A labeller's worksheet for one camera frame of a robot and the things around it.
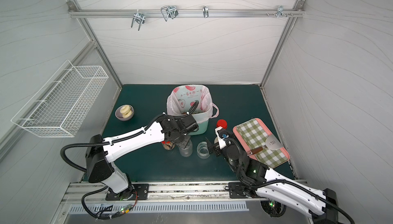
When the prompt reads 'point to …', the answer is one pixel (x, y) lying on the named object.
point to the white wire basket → (57, 110)
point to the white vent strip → (88, 208)
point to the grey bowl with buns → (124, 112)
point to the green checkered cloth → (255, 135)
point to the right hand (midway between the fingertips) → (216, 133)
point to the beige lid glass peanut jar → (202, 150)
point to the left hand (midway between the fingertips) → (182, 141)
